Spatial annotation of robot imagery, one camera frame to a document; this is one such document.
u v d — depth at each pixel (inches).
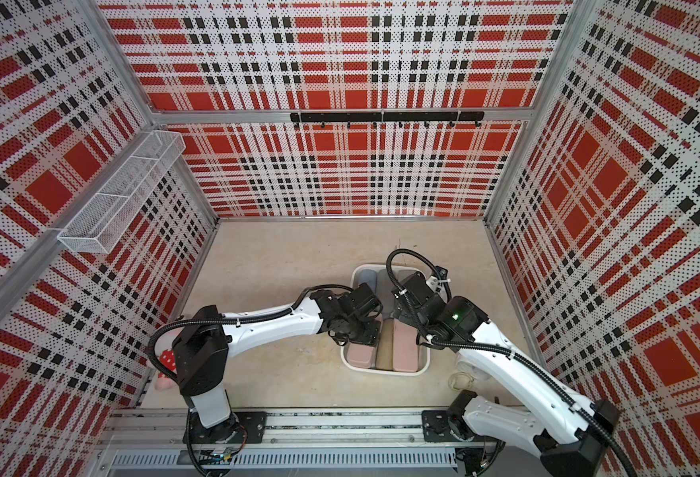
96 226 27.2
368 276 37.9
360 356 30.6
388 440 29.0
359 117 34.5
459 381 31.3
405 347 31.7
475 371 31.6
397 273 38.7
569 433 14.8
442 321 18.5
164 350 31.9
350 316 25.1
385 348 32.3
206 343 19.5
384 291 22.9
